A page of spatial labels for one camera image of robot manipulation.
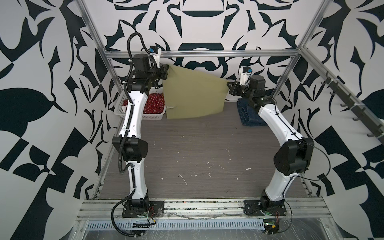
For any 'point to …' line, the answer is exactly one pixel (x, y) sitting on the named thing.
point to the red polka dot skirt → (155, 103)
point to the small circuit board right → (270, 226)
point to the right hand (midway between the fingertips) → (229, 80)
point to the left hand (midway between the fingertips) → (167, 60)
